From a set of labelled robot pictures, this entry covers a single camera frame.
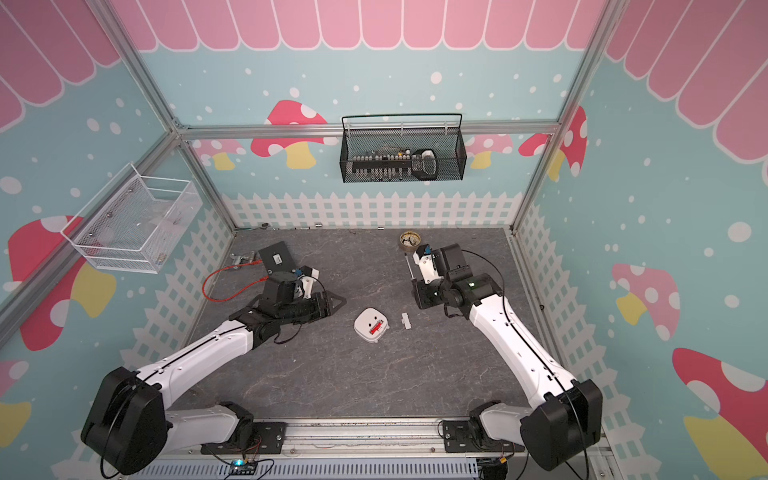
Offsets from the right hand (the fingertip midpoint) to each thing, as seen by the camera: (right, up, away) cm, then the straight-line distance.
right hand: (417, 290), depth 79 cm
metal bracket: (-62, +8, +30) cm, 69 cm away
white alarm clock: (-13, -12, +11) cm, 21 cm away
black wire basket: (+7, +41, +14) cm, 45 cm away
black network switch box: (-49, +8, +30) cm, 58 cm away
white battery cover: (-2, -12, +16) cm, 20 cm away
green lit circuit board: (-43, -43, -6) cm, 61 cm away
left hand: (-21, -5, +3) cm, 22 cm away
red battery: (-12, -13, +11) cm, 20 cm away
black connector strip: (-10, +36, +10) cm, 39 cm away
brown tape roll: (0, +15, +37) cm, 39 cm away
